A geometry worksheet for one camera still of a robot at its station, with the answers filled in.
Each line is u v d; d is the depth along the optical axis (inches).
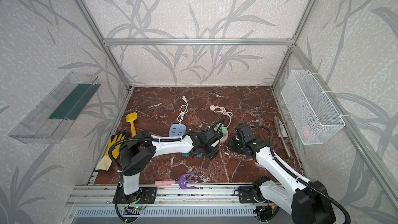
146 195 28.6
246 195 29.0
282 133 36.6
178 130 37.0
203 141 26.7
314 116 24.2
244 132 25.3
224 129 35.0
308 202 15.2
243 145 24.8
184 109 41.8
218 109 41.3
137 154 18.7
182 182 29.9
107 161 31.7
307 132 28.5
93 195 29.7
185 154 33.3
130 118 39.3
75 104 25.2
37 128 23.9
